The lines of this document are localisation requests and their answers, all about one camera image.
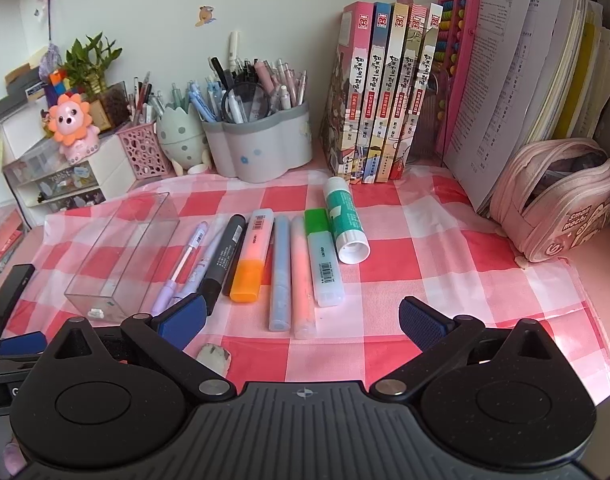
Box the purple slim gel pen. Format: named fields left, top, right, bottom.
left=151, top=221, right=209, bottom=316

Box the white eraser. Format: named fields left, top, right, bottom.
left=197, top=344, right=231, bottom=377

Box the clear plastic organizer box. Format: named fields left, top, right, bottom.
left=65, top=193, right=179, bottom=324

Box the black permanent marker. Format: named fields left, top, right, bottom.
left=198, top=214, right=247, bottom=316

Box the orange cap highlighter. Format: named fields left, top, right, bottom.
left=229, top=208, right=275, bottom=304

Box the green cap highlighter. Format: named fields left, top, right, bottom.
left=304, top=208, right=344, bottom=308

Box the blue highlighter pen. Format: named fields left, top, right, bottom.
left=268, top=214, right=291, bottom=332

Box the green white glue stick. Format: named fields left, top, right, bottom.
left=323, top=177, right=370, bottom=264

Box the peach pink highlighter pen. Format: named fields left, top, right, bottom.
left=290, top=216, right=316, bottom=340

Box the black smartphone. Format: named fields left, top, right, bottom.
left=0, top=263, right=35, bottom=336

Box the red white checkered cloth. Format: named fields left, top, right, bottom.
left=4, top=166, right=610, bottom=404

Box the white mini drawer unit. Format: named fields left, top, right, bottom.
left=3, top=134, right=136, bottom=229

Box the pink pencil case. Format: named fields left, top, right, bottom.
left=490, top=138, right=610, bottom=263

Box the pink perforated pen cup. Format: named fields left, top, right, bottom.
left=117, top=122, right=173, bottom=180

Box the green eggshell pen holder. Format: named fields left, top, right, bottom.
left=156, top=106, right=212, bottom=171

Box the grey white flower pen holder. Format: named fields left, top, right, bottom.
left=202, top=103, right=313, bottom=183

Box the pink lion toy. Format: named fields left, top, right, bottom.
left=48, top=93, right=100, bottom=165

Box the yellow spine comic book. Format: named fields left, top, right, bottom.
left=370, top=2, right=409, bottom=177

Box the black magnifying glass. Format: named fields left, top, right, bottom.
left=221, top=81, right=270, bottom=125

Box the black box on top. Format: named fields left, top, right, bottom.
left=0, top=67, right=44, bottom=122

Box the colourful rubik cube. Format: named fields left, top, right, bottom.
left=44, top=68, right=73, bottom=107

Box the pink striped comic book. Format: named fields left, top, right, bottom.
left=390, top=3, right=429, bottom=180

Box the green bamboo plant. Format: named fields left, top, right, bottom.
left=61, top=32, right=122, bottom=99

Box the stack of paper documents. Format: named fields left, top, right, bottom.
left=445, top=0, right=602, bottom=214

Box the blue spine comic book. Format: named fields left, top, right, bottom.
left=355, top=2, right=393, bottom=183

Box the pink abacus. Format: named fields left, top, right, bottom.
left=433, top=0, right=480, bottom=156

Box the white spine comic book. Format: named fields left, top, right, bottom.
left=396, top=3, right=443, bottom=177

